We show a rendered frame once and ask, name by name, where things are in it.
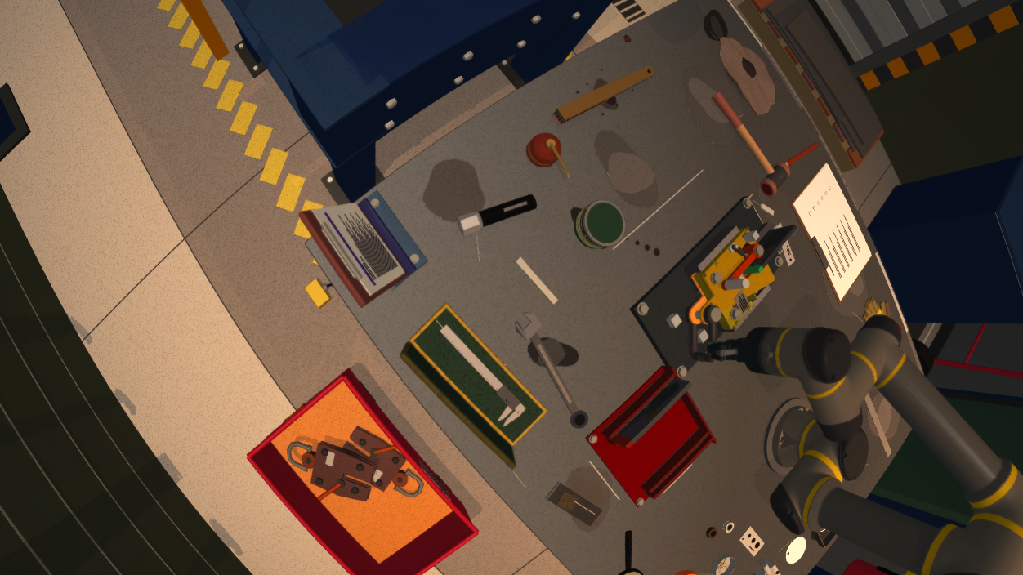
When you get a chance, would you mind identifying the orange shackle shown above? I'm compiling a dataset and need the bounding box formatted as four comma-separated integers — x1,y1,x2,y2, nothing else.
686,293,723,329

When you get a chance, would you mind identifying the blue box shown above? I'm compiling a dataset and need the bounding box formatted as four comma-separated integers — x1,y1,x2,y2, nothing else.
866,154,1023,327

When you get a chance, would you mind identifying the white caliper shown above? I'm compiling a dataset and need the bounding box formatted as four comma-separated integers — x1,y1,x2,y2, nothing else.
437,323,529,426

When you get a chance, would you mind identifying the dark steel coupon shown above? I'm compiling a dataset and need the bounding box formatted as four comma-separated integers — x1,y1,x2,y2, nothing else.
614,378,693,446

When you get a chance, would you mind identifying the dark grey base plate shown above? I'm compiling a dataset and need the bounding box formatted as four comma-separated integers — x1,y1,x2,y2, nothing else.
630,195,802,378

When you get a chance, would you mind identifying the yellow plate lifting clamp body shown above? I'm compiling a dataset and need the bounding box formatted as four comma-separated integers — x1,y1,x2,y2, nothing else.
690,227,777,331

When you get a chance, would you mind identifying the brown clamp with grey shackle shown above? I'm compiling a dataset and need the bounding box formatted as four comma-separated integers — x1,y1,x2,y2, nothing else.
348,425,426,500
286,439,375,504

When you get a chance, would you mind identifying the black handled tool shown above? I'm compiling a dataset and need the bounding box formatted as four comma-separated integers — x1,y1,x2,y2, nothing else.
618,530,646,575

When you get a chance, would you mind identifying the dark small box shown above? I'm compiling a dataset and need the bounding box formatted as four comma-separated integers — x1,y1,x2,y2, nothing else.
545,480,605,528

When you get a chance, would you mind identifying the black and white marker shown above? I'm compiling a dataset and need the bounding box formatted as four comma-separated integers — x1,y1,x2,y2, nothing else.
458,193,539,236

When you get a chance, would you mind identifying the white flat strip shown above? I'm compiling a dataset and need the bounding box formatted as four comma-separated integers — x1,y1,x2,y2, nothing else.
514,256,560,306

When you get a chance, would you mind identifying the grey adjustable wrench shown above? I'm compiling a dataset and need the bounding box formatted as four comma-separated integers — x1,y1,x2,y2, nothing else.
514,313,591,430

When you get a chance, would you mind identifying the wooden handled hammer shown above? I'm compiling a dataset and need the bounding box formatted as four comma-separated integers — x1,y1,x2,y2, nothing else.
710,91,793,198

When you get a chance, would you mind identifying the brown rag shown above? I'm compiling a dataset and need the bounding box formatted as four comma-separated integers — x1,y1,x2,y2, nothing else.
718,35,777,118

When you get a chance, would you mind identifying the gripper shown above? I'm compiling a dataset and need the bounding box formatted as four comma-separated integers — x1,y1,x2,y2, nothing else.
690,321,753,368

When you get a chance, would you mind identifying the red oil can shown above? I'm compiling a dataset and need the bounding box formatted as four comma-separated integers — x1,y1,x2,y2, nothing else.
525,131,573,180

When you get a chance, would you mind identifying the blue drawer cabinet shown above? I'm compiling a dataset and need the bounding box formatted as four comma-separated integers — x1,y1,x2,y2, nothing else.
219,0,615,206

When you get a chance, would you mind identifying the dark ribbed tank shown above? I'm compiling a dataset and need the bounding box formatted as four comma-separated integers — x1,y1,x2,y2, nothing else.
0,182,245,575

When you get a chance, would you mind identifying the red cam lever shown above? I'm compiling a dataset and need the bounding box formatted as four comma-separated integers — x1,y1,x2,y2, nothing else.
729,242,766,282

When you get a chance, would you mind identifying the red crate with orange floor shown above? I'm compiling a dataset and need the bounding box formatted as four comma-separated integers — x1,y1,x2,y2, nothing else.
245,366,480,575

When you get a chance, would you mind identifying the clipboard with white paper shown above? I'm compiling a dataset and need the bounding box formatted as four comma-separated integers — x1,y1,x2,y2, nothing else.
790,163,875,304

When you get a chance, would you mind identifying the green round tin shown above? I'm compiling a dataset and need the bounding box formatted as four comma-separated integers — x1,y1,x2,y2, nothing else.
573,199,627,252

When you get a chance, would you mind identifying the orange post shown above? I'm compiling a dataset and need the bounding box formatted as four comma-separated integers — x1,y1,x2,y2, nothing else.
179,0,232,63

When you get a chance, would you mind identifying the dark green machine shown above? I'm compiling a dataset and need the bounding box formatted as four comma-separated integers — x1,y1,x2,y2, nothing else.
865,70,1023,186

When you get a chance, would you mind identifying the green caliper case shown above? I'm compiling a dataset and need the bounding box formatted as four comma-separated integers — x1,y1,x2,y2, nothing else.
399,302,549,470

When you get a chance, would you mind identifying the grey round base flange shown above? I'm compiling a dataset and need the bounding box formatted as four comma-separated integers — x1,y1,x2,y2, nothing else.
765,397,874,483

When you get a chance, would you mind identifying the thin white rod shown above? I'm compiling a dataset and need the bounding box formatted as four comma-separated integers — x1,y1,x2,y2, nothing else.
611,167,706,251

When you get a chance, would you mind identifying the red coupon tray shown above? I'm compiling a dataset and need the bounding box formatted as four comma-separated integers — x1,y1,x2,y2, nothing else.
586,365,719,509

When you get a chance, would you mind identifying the brown wooden ruler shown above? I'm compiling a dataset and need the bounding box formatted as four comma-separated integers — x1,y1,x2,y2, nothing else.
554,66,657,125

